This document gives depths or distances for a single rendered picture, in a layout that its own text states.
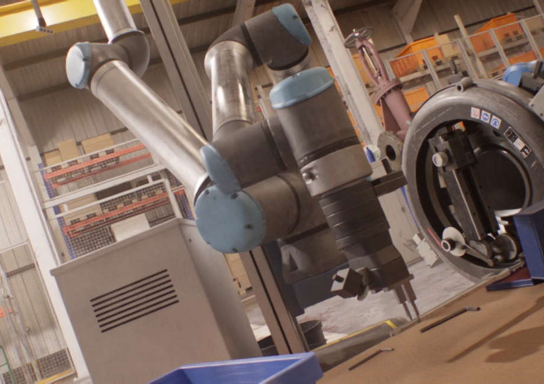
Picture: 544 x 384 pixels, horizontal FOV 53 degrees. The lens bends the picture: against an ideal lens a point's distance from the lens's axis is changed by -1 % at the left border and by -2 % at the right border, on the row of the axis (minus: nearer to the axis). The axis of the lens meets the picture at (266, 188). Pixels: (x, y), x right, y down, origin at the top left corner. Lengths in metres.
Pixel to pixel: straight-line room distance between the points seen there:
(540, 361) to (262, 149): 0.47
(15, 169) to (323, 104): 8.57
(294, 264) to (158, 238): 0.33
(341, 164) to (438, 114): 1.30
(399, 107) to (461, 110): 4.63
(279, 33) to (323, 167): 0.69
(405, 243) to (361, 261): 5.24
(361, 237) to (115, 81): 0.87
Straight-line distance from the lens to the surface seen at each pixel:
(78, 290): 1.40
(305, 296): 1.24
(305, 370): 0.47
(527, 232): 0.95
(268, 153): 0.85
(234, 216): 1.11
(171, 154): 1.26
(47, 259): 8.88
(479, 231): 2.01
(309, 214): 1.26
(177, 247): 1.32
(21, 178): 9.14
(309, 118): 0.72
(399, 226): 5.97
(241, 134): 0.87
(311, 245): 1.25
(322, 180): 0.71
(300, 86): 0.73
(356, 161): 0.72
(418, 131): 2.09
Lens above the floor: 0.68
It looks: 6 degrees up
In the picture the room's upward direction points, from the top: 22 degrees counter-clockwise
